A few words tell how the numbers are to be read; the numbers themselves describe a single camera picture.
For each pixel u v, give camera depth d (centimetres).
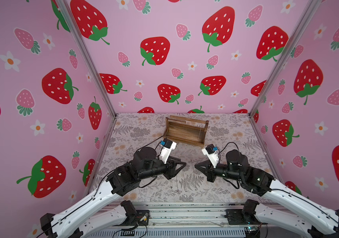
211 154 58
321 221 41
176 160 64
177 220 73
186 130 111
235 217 74
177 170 58
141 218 72
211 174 60
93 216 53
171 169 53
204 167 62
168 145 54
